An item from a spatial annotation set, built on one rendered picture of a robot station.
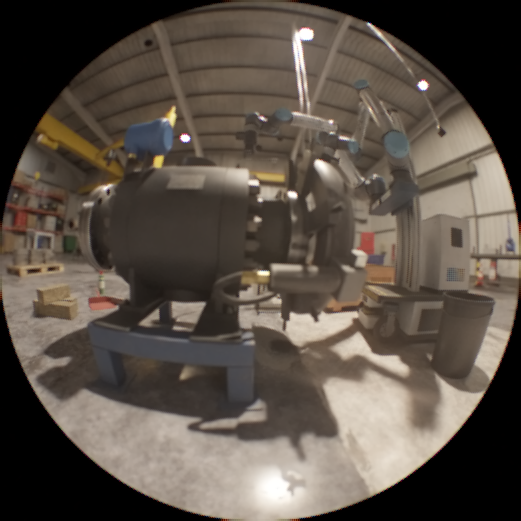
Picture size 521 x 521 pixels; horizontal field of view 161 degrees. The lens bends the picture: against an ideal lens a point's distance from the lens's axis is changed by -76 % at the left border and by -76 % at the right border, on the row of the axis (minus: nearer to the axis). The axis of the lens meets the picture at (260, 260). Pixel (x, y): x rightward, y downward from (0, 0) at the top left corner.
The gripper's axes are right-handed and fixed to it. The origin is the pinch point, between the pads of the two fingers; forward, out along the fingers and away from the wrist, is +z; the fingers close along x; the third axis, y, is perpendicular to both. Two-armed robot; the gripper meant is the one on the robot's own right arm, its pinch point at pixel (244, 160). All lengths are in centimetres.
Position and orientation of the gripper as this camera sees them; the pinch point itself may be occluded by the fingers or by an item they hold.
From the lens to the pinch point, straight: 107.4
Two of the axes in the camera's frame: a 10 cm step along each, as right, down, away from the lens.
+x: 0.6, 0.6, 10.0
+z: -0.4, 10.0, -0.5
